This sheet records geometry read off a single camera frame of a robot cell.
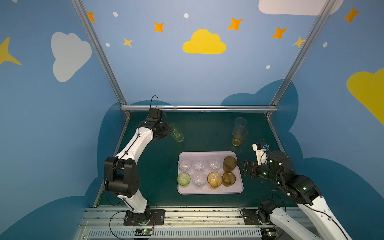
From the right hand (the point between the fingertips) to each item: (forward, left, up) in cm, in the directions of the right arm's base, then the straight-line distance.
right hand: (245, 160), depth 70 cm
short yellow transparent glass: (-2, +13, -22) cm, 25 cm away
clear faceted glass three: (+7, +13, -21) cm, 25 cm away
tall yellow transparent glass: (+31, -6, -19) cm, 36 cm away
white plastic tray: (-1, +16, -15) cm, 22 cm away
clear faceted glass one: (-3, +21, -22) cm, 31 cm away
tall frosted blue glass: (+36, -5, -11) cm, 38 cm away
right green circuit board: (-26, -13, -23) cm, 37 cm away
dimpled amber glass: (-1, +4, -22) cm, 22 cm away
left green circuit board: (-30, +47, -22) cm, 60 cm away
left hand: (+21, +40, -5) cm, 45 cm away
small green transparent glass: (-3, +31, -21) cm, 38 cm away
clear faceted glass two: (+5, +22, -18) cm, 29 cm away
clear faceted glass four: (+4, +31, -18) cm, 36 cm away
